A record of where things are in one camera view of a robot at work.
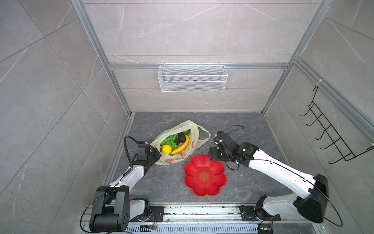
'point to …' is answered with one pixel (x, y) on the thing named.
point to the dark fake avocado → (181, 137)
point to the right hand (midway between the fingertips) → (211, 152)
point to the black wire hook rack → (347, 154)
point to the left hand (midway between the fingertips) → (159, 149)
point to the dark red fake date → (177, 142)
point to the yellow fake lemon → (166, 149)
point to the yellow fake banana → (185, 145)
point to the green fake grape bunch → (170, 141)
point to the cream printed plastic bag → (177, 128)
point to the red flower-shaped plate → (205, 177)
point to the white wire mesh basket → (192, 78)
